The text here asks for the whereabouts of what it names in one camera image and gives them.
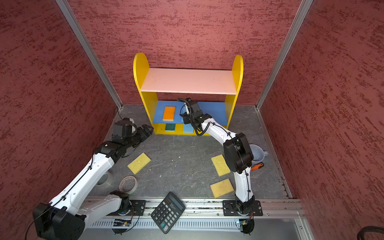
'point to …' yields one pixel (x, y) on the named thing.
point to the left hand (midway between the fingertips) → (149, 134)
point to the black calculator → (168, 212)
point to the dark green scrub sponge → (170, 127)
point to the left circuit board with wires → (121, 222)
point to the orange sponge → (168, 113)
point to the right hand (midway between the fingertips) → (186, 116)
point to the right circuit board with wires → (247, 225)
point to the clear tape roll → (128, 184)
